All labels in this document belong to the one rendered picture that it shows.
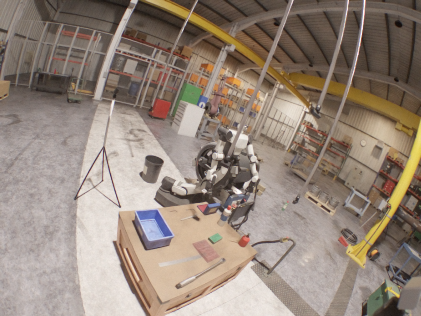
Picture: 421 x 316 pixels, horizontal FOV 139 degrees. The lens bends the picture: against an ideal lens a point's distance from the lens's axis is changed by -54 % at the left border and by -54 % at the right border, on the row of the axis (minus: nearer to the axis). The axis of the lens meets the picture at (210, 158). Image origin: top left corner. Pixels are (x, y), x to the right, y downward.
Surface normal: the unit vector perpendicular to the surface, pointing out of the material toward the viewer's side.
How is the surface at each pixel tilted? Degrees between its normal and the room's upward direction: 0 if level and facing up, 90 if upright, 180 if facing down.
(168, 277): 0
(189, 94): 90
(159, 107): 90
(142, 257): 0
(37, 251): 0
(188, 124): 90
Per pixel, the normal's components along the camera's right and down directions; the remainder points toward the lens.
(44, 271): 0.37, -0.88
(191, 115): 0.52, 0.45
